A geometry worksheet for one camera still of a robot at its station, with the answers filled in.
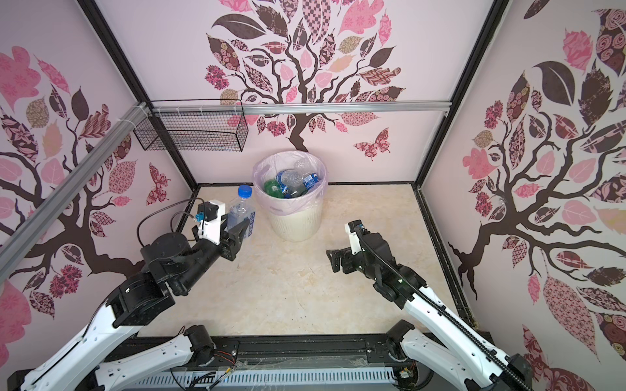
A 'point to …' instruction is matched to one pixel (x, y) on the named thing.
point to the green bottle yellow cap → (273, 187)
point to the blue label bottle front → (308, 182)
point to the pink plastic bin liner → (265, 169)
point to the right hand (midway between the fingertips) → (340, 245)
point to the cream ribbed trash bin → (297, 227)
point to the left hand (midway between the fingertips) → (242, 221)
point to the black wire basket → (193, 125)
